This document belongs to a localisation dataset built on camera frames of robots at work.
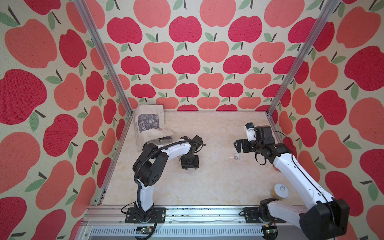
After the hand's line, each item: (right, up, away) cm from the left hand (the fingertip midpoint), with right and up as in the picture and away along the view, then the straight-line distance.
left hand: (195, 171), depth 89 cm
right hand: (+27, +17, -7) cm, 33 cm away
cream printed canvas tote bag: (-32, +28, +14) cm, 45 cm away
